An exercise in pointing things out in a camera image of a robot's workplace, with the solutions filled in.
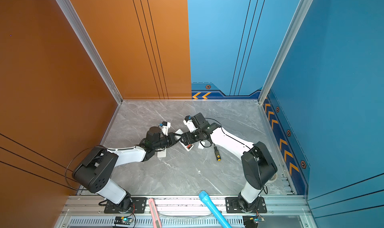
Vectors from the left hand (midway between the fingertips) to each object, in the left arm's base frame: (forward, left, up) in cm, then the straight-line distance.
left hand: (183, 135), depth 87 cm
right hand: (-2, -1, 0) cm, 2 cm away
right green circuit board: (-39, -35, -12) cm, 54 cm away
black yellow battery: (-7, -20, -9) cm, 23 cm away
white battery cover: (-1, -10, -11) cm, 15 cm away
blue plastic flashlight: (-35, -15, -8) cm, 39 cm away
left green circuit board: (-40, +27, -13) cm, 50 cm away
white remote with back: (-5, -3, -4) cm, 7 cm away
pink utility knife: (-40, +10, -10) cm, 43 cm away
